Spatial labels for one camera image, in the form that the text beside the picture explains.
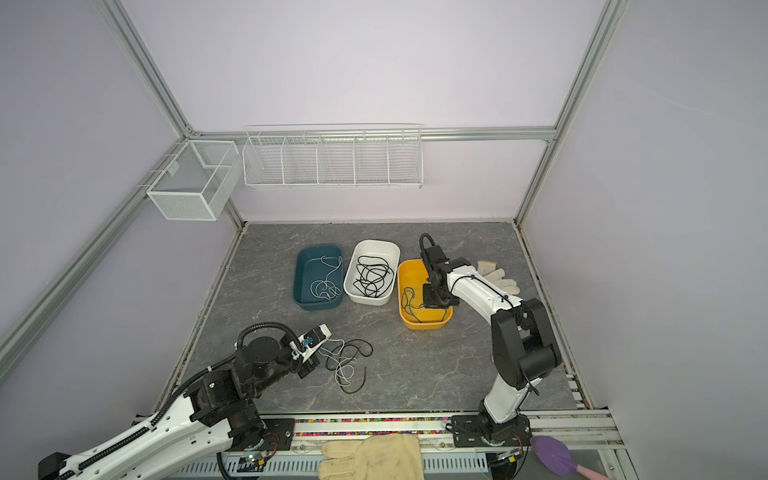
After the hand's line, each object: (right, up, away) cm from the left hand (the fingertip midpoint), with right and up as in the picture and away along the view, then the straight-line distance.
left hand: (326, 336), depth 73 cm
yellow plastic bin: (+23, +12, +32) cm, 41 cm away
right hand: (+30, +5, +18) cm, 36 cm away
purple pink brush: (+56, -29, -2) cm, 63 cm away
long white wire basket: (-4, +53, +27) cm, 60 cm away
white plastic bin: (+14, +22, +36) cm, 44 cm away
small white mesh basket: (-52, +45, +29) cm, 75 cm away
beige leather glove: (+14, -28, -2) cm, 31 cm away
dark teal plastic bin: (-10, +12, +29) cm, 33 cm away
